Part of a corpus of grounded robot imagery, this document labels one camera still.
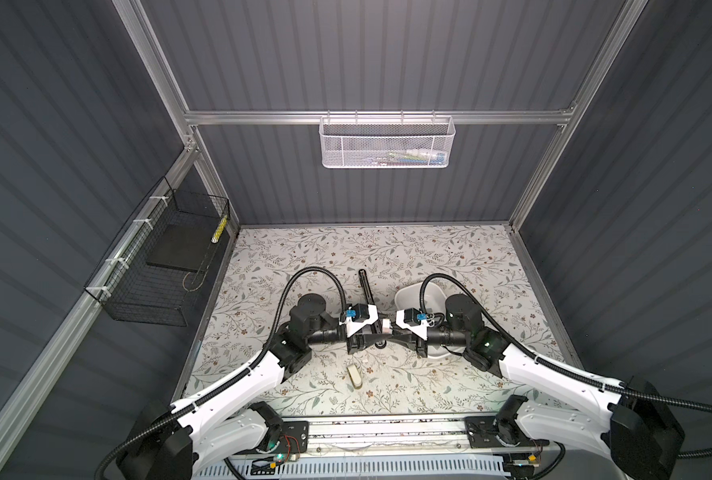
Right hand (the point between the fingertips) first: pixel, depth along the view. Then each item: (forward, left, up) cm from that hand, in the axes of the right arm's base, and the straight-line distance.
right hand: (391, 331), depth 73 cm
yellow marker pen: (+25, +47, +11) cm, 54 cm away
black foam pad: (+17, +52, +14) cm, 57 cm away
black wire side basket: (+9, +58, +12) cm, 60 cm away
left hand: (0, +1, +5) cm, 5 cm away
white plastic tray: (+19, -7, -15) cm, 25 cm away
